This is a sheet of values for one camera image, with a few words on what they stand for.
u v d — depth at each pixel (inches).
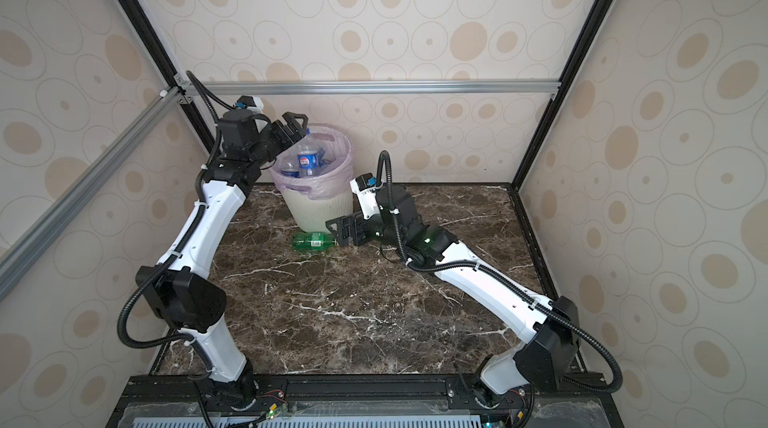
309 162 33.0
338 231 24.2
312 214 37.1
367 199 24.1
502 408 28.6
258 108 26.8
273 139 26.5
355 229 23.7
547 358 15.4
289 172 38.3
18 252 20.3
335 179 33.6
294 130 27.1
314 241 38.3
